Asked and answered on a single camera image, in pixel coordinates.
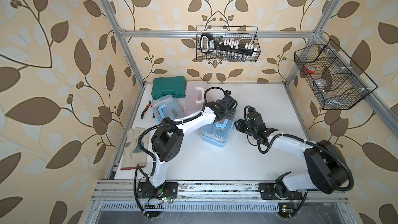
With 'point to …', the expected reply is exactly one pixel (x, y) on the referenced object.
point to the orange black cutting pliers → (148, 105)
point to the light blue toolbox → (217, 133)
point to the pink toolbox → (195, 97)
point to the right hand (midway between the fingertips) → (236, 123)
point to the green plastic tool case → (174, 86)
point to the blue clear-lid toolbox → (166, 107)
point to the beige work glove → (133, 155)
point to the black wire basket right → (339, 85)
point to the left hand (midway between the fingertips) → (224, 109)
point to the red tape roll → (310, 69)
